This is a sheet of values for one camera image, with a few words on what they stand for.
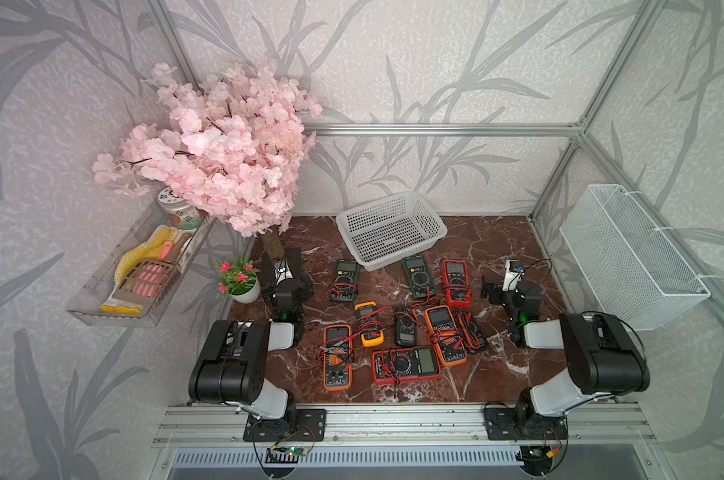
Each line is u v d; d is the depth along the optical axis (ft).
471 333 2.82
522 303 2.36
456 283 3.14
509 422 2.42
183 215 2.33
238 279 2.84
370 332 2.78
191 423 2.50
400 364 2.64
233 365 1.48
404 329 2.84
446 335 2.79
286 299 2.33
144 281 1.99
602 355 1.53
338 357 2.64
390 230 3.79
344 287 3.16
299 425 2.37
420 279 3.25
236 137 1.72
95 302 1.88
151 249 2.22
